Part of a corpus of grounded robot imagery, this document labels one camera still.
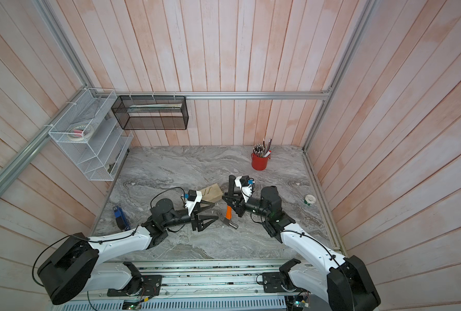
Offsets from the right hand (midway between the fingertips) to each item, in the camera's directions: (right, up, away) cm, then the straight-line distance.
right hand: (224, 195), depth 75 cm
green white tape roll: (+43, -5, +21) cm, 48 cm away
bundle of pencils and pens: (+19, +20, +23) cm, 36 cm away
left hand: (-4, -7, -1) cm, 8 cm away
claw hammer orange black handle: (+3, +7, -7) cm, 10 cm away
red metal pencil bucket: (+20, +14, +37) cm, 44 cm away
